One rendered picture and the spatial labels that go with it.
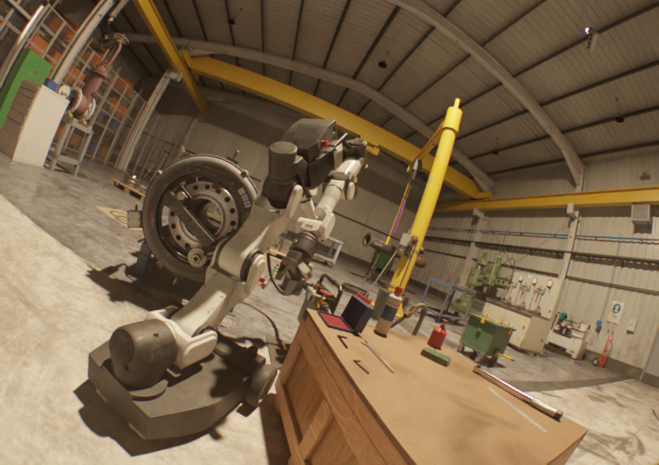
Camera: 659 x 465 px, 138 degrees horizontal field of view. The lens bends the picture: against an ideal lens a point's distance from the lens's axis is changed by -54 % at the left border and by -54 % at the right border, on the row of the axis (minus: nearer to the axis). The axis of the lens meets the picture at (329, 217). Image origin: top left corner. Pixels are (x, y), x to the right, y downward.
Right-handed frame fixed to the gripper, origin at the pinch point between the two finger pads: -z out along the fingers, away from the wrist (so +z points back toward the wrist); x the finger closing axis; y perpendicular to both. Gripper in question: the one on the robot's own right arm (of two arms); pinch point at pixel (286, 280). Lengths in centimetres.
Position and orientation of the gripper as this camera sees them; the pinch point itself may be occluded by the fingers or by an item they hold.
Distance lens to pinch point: 92.1
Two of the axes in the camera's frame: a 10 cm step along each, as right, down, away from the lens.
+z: 3.7, -7.2, 5.9
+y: -9.2, -1.8, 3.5
